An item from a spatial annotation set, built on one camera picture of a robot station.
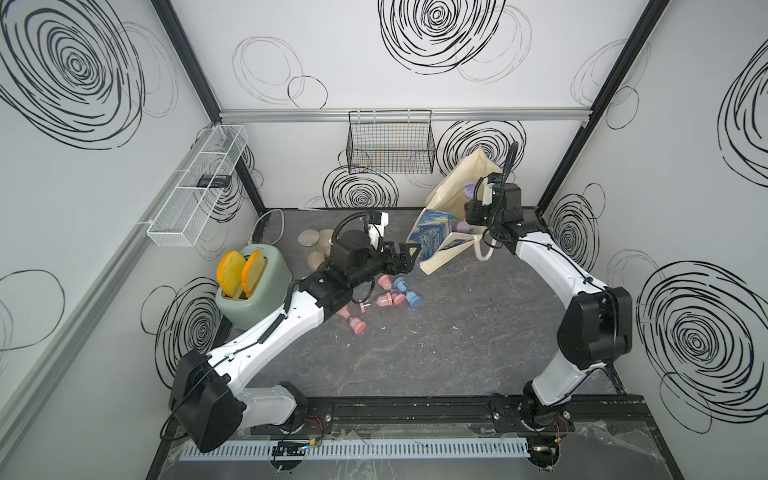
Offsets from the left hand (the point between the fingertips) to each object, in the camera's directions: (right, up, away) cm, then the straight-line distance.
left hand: (408, 246), depth 72 cm
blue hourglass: (+3, -17, +20) cm, 26 cm away
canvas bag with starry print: (+11, +6, +15) cm, 20 cm away
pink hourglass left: (-14, -24, +15) cm, 31 cm away
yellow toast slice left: (-45, -7, +4) cm, 46 cm away
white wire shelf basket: (-56, +5, 0) cm, 56 cm away
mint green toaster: (-44, -18, +7) cm, 48 cm away
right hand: (+21, +12, +16) cm, 29 cm away
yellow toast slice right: (-41, -7, +5) cm, 41 cm away
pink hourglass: (-6, -13, +24) cm, 28 cm away
